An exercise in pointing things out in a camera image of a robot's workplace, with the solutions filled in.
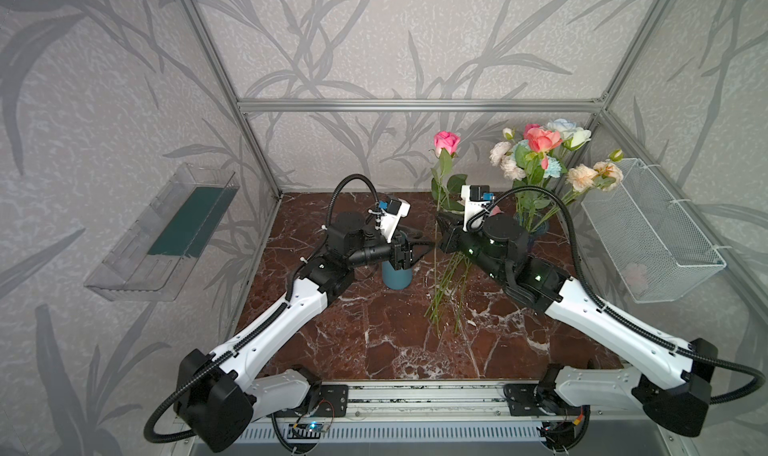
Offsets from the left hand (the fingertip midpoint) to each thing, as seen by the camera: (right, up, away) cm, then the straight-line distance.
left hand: (430, 235), depth 66 cm
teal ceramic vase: (-8, -15, +23) cm, 29 cm away
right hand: (+2, +7, 0) cm, 7 cm away
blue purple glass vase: (+32, +2, +19) cm, 37 cm away
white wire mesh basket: (+48, -3, -2) cm, 48 cm away
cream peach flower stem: (+39, +14, +8) cm, 42 cm away
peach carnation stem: (+21, +20, +15) cm, 33 cm away
